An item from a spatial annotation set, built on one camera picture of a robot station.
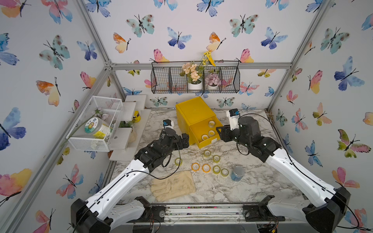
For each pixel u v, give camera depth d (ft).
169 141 1.80
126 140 2.77
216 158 3.06
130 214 1.88
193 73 2.65
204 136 2.84
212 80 2.85
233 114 2.04
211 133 2.83
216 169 2.92
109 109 2.63
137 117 3.53
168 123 2.12
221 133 2.20
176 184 2.72
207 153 3.14
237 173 2.65
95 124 2.07
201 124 2.76
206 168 2.92
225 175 2.84
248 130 1.76
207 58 2.70
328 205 1.23
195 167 2.93
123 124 3.15
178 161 3.01
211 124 2.99
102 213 1.26
